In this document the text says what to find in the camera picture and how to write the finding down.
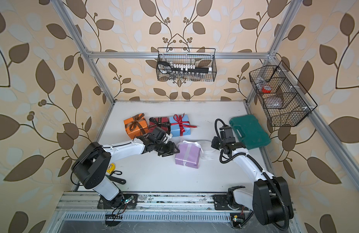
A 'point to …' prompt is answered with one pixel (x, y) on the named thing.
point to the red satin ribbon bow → (181, 123)
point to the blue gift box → (175, 128)
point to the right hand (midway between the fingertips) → (214, 142)
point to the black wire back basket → (197, 64)
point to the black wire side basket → (285, 100)
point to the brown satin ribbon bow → (136, 122)
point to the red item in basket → (266, 91)
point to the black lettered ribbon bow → (159, 123)
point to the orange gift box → (137, 132)
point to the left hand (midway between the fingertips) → (175, 150)
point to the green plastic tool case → (248, 127)
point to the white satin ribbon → (206, 155)
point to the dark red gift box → (165, 127)
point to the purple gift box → (189, 154)
